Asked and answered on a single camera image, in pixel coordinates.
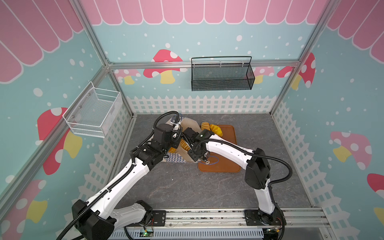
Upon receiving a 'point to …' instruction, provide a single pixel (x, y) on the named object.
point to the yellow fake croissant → (216, 130)
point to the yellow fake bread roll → (184, 145)
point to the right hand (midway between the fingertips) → (195, 153)
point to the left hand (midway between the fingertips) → (175, 133)
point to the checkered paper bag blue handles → (178, 155)
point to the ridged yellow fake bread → (205, 125)
